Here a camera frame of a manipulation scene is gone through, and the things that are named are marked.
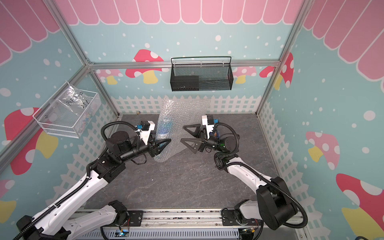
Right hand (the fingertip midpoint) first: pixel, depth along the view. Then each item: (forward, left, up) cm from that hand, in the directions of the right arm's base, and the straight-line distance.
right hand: (183, 136), depth 61 cm
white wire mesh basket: (+16, +57, -1) cm, 59 cm away
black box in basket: (+44, +1, -4) cm, 44 cm away
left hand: (+2, +8, -5) cm, 9 cm away
